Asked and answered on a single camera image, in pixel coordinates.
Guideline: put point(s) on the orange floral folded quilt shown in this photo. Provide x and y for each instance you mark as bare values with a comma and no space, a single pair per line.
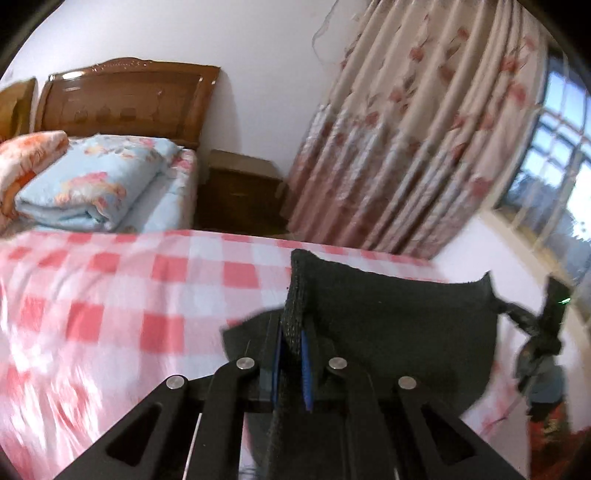
27,157

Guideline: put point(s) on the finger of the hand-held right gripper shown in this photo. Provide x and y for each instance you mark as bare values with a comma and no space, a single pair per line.
519,318

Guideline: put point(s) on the pink checked bed sheet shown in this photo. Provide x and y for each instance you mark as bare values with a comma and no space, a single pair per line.
115,300

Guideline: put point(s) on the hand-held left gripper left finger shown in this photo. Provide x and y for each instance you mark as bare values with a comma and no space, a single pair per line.
275,374

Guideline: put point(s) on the red floral cloth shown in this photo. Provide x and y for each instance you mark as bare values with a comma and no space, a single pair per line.
554,438

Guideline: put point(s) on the wooden nightstand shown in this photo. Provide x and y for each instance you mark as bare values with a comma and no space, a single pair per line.
240,194

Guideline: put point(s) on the light blue floral quilt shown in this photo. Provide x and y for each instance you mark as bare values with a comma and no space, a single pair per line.
92,180

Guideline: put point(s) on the pink floral curtain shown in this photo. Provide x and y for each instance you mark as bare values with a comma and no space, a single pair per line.
406,129

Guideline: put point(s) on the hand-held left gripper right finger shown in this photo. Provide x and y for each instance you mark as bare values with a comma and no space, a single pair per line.
307,374

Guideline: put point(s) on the large carved wooden headboard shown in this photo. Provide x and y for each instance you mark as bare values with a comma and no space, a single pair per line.
129,101

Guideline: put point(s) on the small wooden headboard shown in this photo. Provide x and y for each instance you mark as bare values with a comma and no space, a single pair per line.
16,108

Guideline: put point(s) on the dark striped knit sweater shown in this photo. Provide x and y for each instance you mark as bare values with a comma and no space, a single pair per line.
392,323

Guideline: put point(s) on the barred window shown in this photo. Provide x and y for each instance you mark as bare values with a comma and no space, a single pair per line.
554,161

